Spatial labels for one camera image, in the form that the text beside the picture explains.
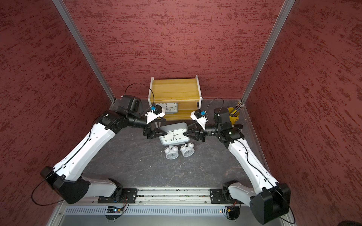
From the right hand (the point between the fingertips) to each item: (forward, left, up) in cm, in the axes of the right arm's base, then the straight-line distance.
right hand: (185, 133), depth 68 cm
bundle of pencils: (+27, -38, -12) cm, 48 cm away
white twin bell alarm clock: (-2, +9, -20) cm, 22 cm away
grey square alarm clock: (-2, +5, +1) cm, 6 cm away
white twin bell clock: (0, -1, -20) cm, 20 cm away
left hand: (+1, +11, +3) cm, 12 cm away
